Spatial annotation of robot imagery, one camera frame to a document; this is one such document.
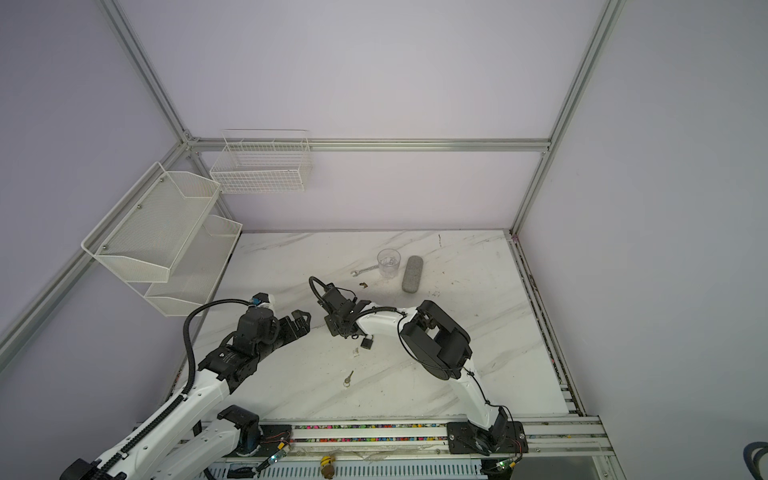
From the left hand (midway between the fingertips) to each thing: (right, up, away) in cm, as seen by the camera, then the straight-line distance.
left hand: (297, 323), depth 82 cm
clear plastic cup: (+25, +17, +26) cm, 40 cm away
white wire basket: (-16, +50, +14) cm, 54 cm away
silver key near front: (+14, -17, +2) cm, 22 cm away
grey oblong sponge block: (+34, +12, +23) cm, 42 cm away
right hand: (+8, -1, +13) cm, 15 cm away
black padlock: (+19, -8, +9) cm, 22 cm away
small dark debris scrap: (+17, +9, +23) cm, 29 cm away
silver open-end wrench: (+16, +14, +26) cm, 33 cm away
